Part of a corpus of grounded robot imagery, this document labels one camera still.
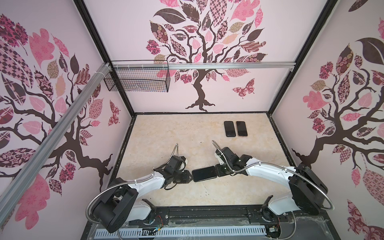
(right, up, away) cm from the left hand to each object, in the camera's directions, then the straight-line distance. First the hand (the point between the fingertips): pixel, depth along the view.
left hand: (191, 180), depth 85 cm
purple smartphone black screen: (+38, +30, +26) cm, 55 cm away
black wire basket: (-46, +71, +37) cm, 92 cm away
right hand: (+14, +6, +1) cm, 16 cm away
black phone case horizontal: (+8, +3, +2) cm, 9 cm away
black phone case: (+4, +1, 0) cm, 4 cm away
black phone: (+28, +30, +26) cm, 49 cm away
